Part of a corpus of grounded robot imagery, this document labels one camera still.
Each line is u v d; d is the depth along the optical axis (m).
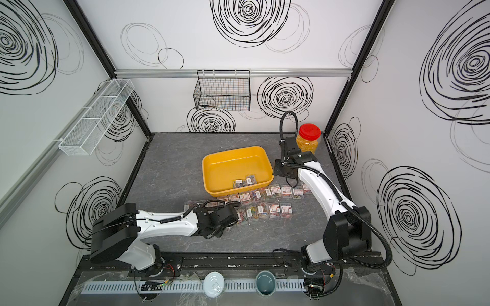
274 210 0.87
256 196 0.91
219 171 0.99
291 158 0.59
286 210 0.87
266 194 0.91
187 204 0.89
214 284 0.66
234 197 0.91
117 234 0.42
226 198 0.91
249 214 0.85
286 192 0.92
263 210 0.87
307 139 0.93
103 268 0.75
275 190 0.93
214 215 0.64
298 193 0.91
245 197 0.91
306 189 0.94
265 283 0.70
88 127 0.75
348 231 0.42
